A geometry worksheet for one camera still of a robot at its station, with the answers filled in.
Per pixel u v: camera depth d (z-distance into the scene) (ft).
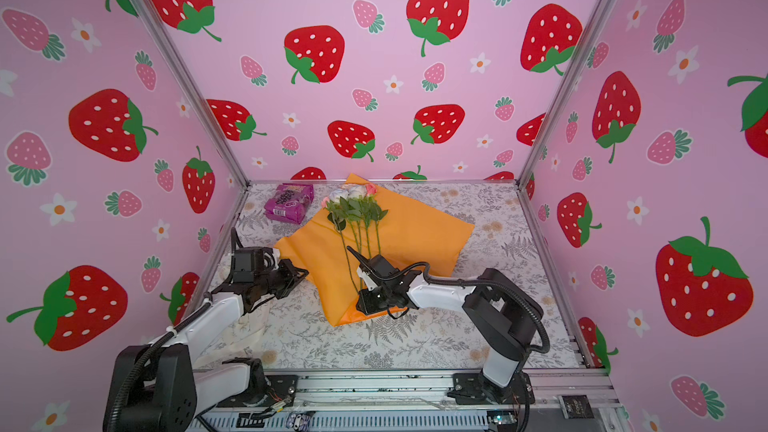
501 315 1.51
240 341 2.68
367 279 2.61
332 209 3.60
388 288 2.25
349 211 3.52
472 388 2.42
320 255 3.26
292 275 2.54
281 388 2.45
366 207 3.64
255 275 2.27
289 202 3.52
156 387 1.39
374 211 3.63
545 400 2.39
